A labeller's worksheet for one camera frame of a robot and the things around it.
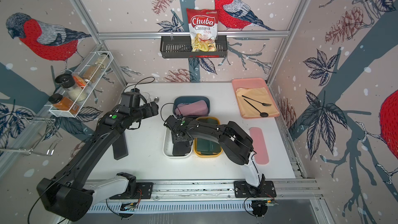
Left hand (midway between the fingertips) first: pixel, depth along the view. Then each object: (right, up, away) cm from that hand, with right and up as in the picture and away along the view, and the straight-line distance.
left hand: (153, 104), depth 78 cm
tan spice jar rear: (-31, +16, -1) cm, 35 cm away
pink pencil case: (+23, -4, +24) cm, 34 cm away
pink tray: (+55, +15, +44) cm, 72 cm away
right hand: (+12, -20, +10) cm, 25 cm away
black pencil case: (+13, -25, +5) cm, 28 cm away
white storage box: (+5, -25, +10) cm, 27 cm away
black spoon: (+66, -8, +23) cm, 70 cm away
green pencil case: (+27, -23, +5) cm, 36 cm away
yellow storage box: (+35, -11, +14) cm, 40 cm away
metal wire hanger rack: (-35, -17, -18) cm, 42 cm away
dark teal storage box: (+12, +2, +27) cm, 29 cm away
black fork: (+71, -2, +29) cm, 76 cm away
